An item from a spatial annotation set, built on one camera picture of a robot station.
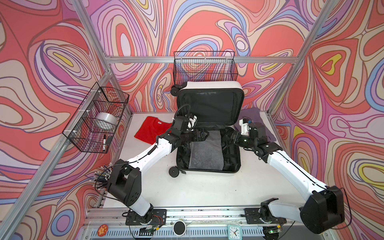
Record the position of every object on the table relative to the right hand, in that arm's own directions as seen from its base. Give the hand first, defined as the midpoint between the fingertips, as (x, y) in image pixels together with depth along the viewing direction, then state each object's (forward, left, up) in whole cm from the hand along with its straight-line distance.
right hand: (229, 138), depth 81 cm
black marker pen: (-5, +64, +8) cm, 65 cm away
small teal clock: (-41, +3, -17) cm, 44 cm away
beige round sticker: (-44, -13, +14) cm, 48 cm away
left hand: (+3, +14, +2) cm, 14 cm away
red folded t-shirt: (+22, +51, -16) cm, 58 cm away
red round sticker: (-38, +65, -18) cm, 78 cm away
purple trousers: (+24, -27, -15) cm, 39 cm away
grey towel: (-4, +12, -11) cm, 17 cm away
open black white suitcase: (+21, +4, +6) cm, 22 cm away
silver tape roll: (+3, +63, +14) cm, 64 cm away
